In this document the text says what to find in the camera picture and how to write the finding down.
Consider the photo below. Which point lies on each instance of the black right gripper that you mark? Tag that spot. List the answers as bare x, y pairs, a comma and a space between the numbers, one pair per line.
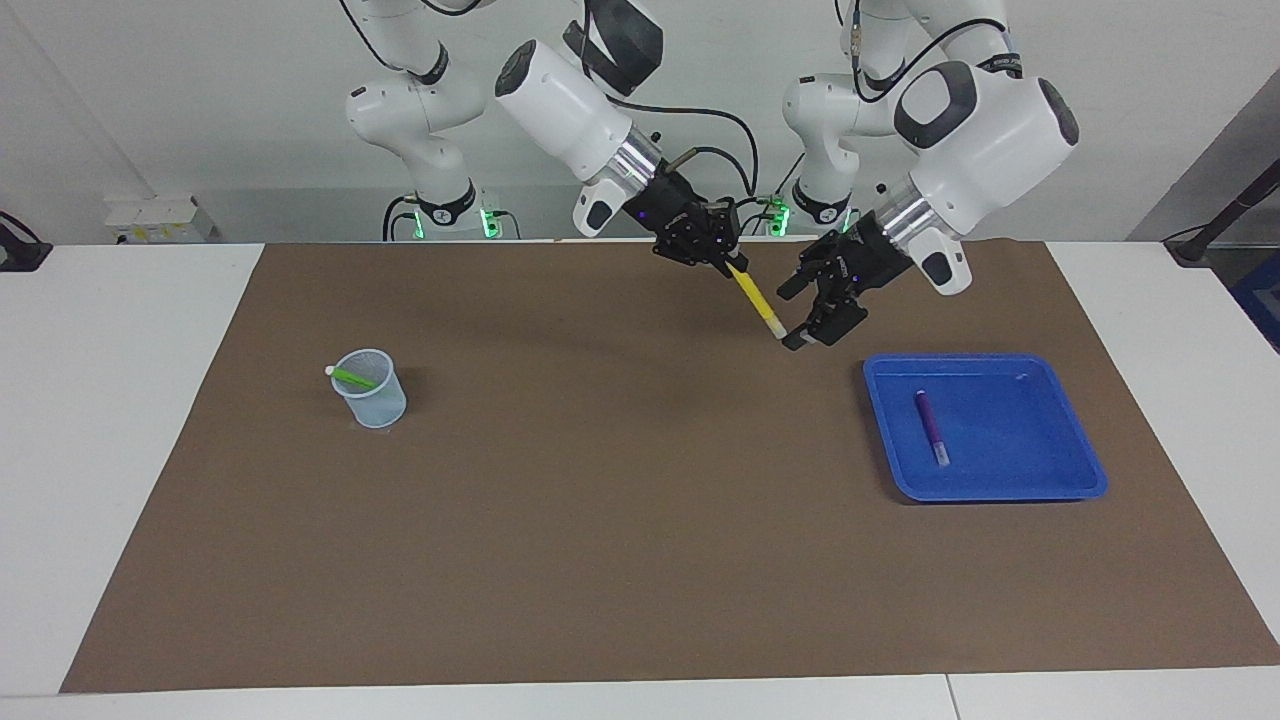
685, 220

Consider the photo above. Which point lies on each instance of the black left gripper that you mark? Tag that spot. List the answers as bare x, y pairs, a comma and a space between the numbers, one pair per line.
865, 260

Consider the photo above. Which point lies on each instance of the yellow marker pen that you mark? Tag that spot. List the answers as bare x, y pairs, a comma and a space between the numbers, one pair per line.
760, 305

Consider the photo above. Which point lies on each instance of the purple marker pen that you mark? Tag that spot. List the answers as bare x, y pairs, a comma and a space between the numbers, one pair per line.
932, 430

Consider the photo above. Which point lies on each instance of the green marker pen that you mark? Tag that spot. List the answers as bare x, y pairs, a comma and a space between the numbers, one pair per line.
352, 378

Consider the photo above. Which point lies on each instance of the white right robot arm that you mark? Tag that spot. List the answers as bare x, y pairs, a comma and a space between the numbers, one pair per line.
560, 100

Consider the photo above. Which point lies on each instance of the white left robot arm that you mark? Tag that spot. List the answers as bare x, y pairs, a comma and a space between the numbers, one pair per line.
980, 130

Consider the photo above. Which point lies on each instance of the blue plastic tray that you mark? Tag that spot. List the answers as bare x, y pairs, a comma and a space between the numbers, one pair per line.
1020, 440

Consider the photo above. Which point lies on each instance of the brown table mat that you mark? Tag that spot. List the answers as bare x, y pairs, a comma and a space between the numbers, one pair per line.
640, 560

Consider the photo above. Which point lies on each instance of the clear plastic cup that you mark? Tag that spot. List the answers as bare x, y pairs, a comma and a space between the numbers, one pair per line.
382, 410

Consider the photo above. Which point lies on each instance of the black stand pole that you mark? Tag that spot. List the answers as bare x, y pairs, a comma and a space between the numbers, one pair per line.
1200, 240

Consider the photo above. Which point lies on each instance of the blue crate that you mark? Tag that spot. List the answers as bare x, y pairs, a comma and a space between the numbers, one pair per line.
1262, 295

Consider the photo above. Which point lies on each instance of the black clamp mount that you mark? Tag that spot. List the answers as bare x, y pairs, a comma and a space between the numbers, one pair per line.
20, 255

